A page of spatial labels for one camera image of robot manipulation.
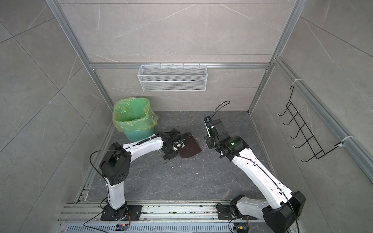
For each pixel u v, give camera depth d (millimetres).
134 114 1018
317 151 580
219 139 520
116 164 495
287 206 372
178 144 813
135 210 730
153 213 746
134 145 547
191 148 963
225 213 729
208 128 552
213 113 1221
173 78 1009
